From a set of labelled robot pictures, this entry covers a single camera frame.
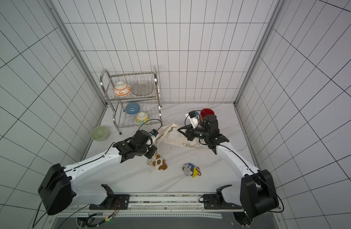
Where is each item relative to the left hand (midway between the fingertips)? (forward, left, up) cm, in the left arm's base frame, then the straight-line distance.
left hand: (152, 151), depth 83 cm
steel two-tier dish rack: (+26, +12, +18) cm, 34 cm away
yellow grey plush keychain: (-9, -22, -4) cm, 24 cm away
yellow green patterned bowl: (+24, +10, +1) cm, 26 cm away
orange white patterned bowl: (+29, +19, +22) cm, 42 cm away
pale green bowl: (+16, +41, -8) cm, 45 cm away
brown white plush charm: (-5, -4, -5) cm, 9 cm away
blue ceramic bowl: (+34, +19, 0) cm, 39 cm away
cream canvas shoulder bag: (+5, -12, +12) cm, 17 cm away
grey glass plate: (+35, +9, +18) cm, 41 cm away
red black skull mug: (+29, -35, +3) cm, 46 cm away
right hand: (+6, -13, +13) cm, 20 cm away
